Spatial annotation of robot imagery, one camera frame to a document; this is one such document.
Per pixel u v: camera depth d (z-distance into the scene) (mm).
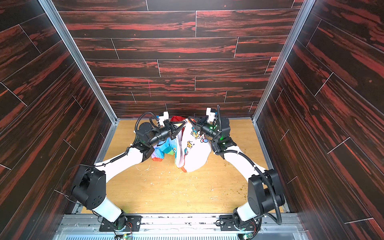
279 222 364
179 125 719
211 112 726
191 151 931
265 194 426
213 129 675
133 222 737
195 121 725
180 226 739
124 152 566
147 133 610
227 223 733
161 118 734
